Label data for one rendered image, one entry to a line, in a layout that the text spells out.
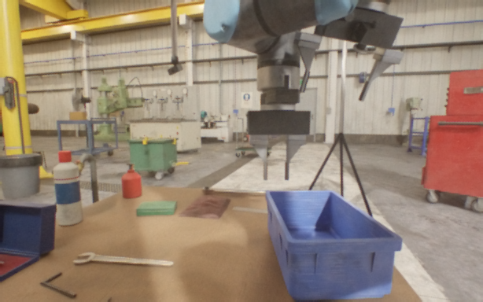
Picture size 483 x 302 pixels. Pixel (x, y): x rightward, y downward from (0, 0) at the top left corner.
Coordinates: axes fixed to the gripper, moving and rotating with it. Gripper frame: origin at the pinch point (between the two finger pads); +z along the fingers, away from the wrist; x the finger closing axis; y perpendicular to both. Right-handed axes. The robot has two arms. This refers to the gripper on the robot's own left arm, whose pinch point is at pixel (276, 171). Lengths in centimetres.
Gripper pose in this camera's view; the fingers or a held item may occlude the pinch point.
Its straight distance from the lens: 53.4
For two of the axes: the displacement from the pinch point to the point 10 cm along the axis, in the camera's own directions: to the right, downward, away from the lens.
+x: -10.0, 0.0, -0.3
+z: 0.0, 9.9, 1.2
